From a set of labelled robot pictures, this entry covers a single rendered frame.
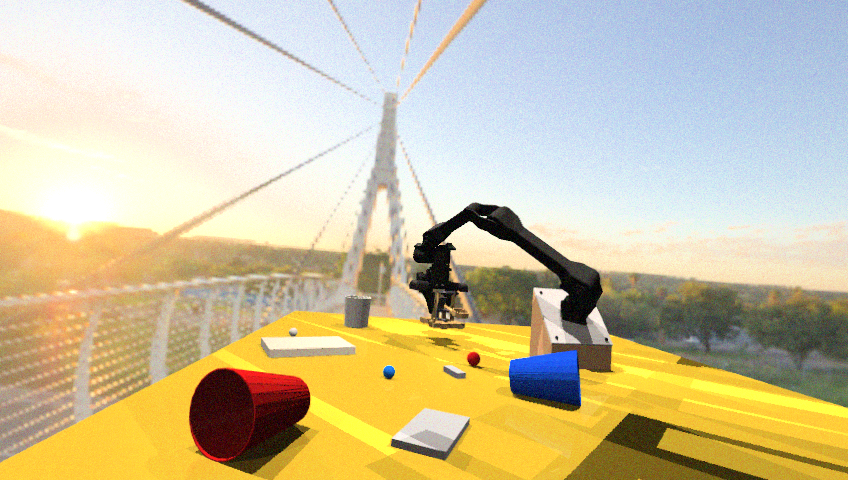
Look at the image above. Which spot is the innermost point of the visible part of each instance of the white cup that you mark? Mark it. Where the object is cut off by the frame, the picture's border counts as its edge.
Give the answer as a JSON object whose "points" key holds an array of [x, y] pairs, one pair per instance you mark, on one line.
{"points": [[356, 311]]}

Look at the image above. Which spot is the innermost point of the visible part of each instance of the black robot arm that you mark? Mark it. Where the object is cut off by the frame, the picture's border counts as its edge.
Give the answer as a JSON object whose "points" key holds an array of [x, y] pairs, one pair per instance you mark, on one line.
{"points": [[580, 281]]}

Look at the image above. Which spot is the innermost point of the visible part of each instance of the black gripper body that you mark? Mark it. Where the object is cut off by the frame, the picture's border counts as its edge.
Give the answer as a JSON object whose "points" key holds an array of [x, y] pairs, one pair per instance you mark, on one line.
{"points": [[439, 275]]}

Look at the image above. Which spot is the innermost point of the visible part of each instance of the red cup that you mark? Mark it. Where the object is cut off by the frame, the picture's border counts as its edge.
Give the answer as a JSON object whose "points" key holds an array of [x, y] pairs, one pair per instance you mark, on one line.
{"points": [[232, 410]]}

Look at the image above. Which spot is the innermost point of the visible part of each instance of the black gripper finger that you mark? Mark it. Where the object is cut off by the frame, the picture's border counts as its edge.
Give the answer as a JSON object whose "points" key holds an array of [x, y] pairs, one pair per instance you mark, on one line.
{"points": [[448, 299], [429, 297]]}

